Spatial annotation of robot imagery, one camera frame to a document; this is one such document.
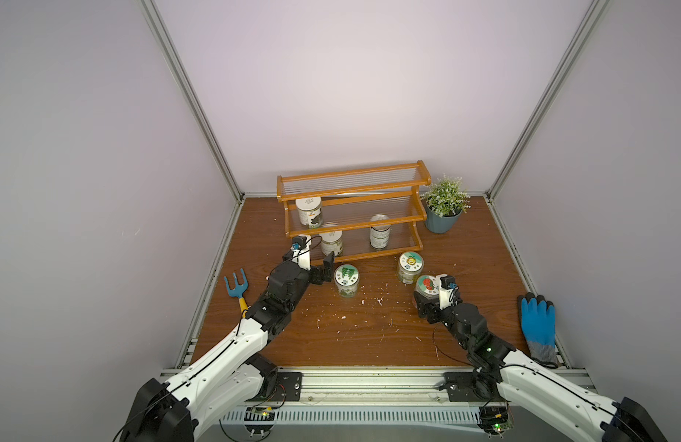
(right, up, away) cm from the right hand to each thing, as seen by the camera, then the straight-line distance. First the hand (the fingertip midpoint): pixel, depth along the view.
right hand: (429, 286), depth 82 cm
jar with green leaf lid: (-25, +2, +4) cm, 26 cm away
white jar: (-31, +13, +12) cm, 35 cm away
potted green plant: (+10, +27, +13) cm, 32 cm away
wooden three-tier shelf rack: (-22, +23, +11) cm, 33 cm away
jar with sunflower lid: (-4, +5, +7) cm, 9 cm away
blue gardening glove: (+36, -12, +3) cm, 38 cm away
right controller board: (+13, -31, -13) cm, 36 cm away
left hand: (-32, +12, -4) cm, 35 cm away
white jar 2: (-14, +14, +14) cm, 24 cm away
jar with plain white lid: (-37, +23, +3) cm, 43 cm away
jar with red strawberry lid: (-1, 0, -1) cm, 1 cm away
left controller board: (-49, -34, -9) cm, 60 cm away
